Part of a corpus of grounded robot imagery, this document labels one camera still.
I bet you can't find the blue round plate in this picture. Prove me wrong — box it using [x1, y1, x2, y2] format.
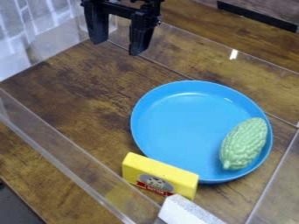
[130, 80, 273, 184]

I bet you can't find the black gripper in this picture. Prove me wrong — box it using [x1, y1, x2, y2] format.
[80, 0, 164, 56]

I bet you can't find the clear acrylic enclosure wall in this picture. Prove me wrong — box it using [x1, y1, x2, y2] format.
[0, 0, 299, 224]

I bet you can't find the green bumpy gourd toy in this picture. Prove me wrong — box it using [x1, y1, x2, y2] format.
[218, 117, 267, 170]

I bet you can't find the yellow butter box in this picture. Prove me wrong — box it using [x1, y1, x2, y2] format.
[121, 152, 198, 200]

